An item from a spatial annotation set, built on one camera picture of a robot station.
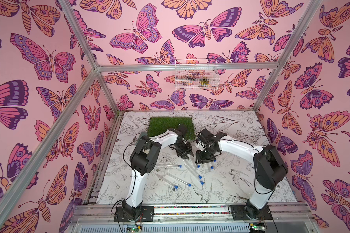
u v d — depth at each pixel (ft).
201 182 2.74
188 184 2.74
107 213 2.46
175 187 2.72
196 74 3.12
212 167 2.94
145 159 1.80
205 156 2.53
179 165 2.95
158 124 3.48
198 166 2.92
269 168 1.55
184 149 2.79
